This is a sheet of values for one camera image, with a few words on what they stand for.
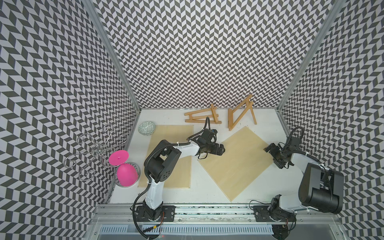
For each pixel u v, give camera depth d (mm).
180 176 839
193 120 1103
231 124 1029
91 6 707
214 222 719
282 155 688
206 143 768
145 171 481
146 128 1050
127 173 630
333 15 689
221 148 849
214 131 886
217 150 832
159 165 510
